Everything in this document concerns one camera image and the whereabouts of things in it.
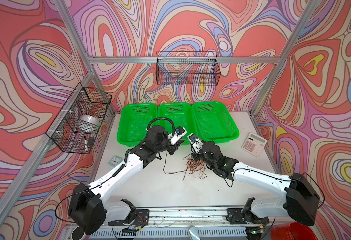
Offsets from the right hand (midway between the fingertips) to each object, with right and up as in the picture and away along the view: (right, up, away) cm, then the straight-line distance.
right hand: (192, 145), depth 81 cm
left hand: (-6, +5, -5) cm, 9 cm away
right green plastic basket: (+19, +13, +33) cm, 40 cm away
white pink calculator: (+44, -2, +18) cm, 47 cm away
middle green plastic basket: (-4, +20, +37) cm, 43 cm away
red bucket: (+46, -39, -12) cm, 61 cm away
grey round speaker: (-53, -37, -15) cm, 66 cm away
